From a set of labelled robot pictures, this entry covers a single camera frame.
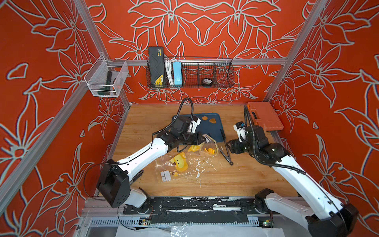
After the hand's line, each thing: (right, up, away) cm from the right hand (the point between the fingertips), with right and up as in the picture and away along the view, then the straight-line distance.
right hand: (229, 142), depth 76 cm
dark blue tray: (-5, +8, +30) cm, 31 cm away
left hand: (-12, +2, 0) cm, 12 cm away
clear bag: (-9, -4, +7) cm, 12 cm away
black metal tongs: (+3, -12, +13) cm, 18 cm away
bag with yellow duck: (-29, -16, +9) cm, 34 cm away
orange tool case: (+35, +16, +32) cm, 50 cm away
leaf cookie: (-9, +12, +33) cm, 37 cm away
